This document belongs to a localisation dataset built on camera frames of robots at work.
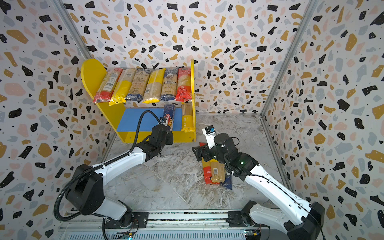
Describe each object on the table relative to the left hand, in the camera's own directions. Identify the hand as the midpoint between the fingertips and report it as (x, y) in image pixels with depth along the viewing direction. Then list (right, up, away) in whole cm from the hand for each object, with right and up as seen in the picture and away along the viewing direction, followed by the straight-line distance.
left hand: (168, 129), depth 86 cm
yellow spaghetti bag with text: (+10, +3, +7) cm, 13 cm away
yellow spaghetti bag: (+28, -24, 0) cm, 37 cm away
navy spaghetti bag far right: (+34, -30, -2) cm, 45 cm away
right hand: (+17, -6, -16) cm, 24 cm away
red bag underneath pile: (+22, -24, +3) cm, 33 cm away
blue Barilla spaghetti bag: (-1, +10, +6) cm, 12 cm away
